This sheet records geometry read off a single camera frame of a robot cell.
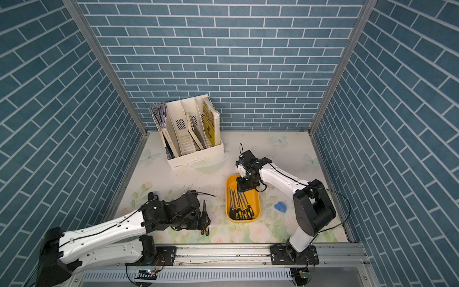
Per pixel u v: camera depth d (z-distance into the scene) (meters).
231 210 0.86
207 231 0.80
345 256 0.77
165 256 0.74
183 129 1.16
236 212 0.83
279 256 0.74
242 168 0.82
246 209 0.87
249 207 0.87
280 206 0.85
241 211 0.85
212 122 0.96
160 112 0.89
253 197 0.91
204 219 0.66
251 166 0.63
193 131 0.96
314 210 0.46
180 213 0.56
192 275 0.77
